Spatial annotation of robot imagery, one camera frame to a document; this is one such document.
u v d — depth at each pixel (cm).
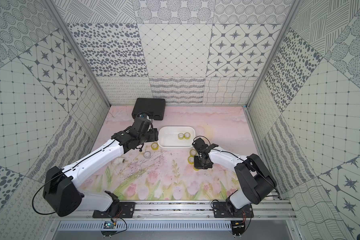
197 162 80
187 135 102
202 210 76
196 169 87
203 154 65
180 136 102
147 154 93
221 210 73
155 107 117
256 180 44
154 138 74
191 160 91
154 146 97
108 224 71
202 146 73
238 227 72
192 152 95
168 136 102
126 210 74
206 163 73
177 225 70
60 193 40
